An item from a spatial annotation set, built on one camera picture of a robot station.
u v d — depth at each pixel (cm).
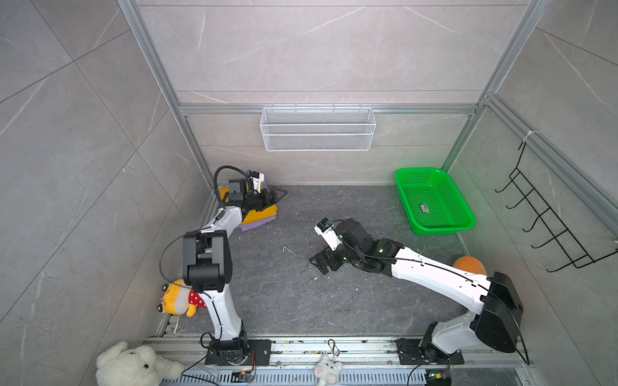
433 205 111
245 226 104
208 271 52
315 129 101
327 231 67
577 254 61
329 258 66
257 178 88
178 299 78
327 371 67
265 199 84
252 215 82
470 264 86
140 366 56
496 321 39
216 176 76
